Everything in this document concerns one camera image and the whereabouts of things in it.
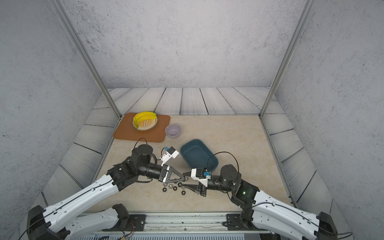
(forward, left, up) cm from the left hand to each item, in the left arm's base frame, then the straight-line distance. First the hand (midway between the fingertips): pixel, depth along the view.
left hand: (182, 182), depth 60 cm
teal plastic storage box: (+28, -7, -25) cm, 38 cm away
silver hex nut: (+2, -2, -1) cm, 2 cm away
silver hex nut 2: (+8, +9, -26) cm, 29 cm away
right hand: (+1, -1, 0) cm, 2 cm away
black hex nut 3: (+5, +2, -26) cm, 27 cm away
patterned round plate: (+54, +31, -26) cm, 68 cm away
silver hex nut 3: (+7, +2, -27) cm, 28 cm away
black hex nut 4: (+7, +12, -27) cm, 30 cm away
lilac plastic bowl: (+47, +10, -24) cm, 54 cm away
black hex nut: (+9, +4, -26) cm, 28 cm away
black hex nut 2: (+7, +6, -27) cm, 28 cm away
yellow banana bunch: (+60, +34, -21) cm, 72 cm away
